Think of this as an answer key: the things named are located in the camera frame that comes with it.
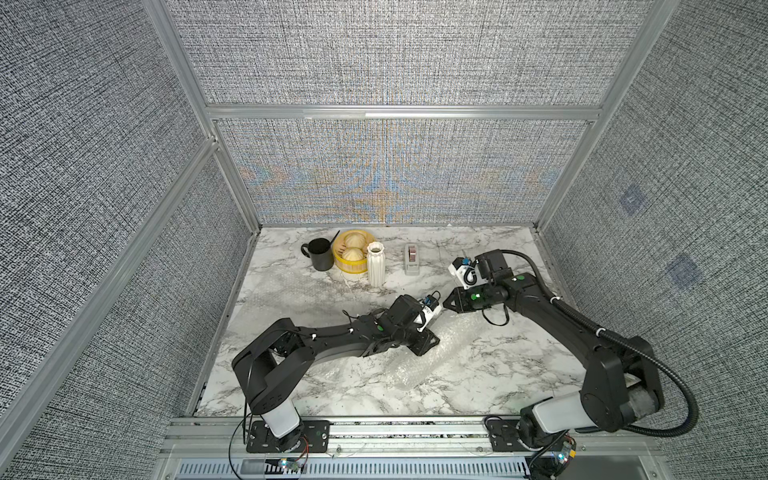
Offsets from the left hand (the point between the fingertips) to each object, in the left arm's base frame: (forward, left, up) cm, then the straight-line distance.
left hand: (437, 342), depth 83 cm
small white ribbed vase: (+23, +16, +6) cm, 29 cm away
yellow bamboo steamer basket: (+29, +25, -3) cm, 39 cm away
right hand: (+10, -3, +7) cm, 13 cm away
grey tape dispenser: (+32, +3, -4) cm, 32 cm away
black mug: (+34, +35, +1) cm, 48 cm away
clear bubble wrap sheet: (+2, -4, +3) cm, 5 cm away
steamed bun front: (+33, +24, 0) cm, 41 cm away
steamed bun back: (+38, +23, 0) cm, 45 cm away
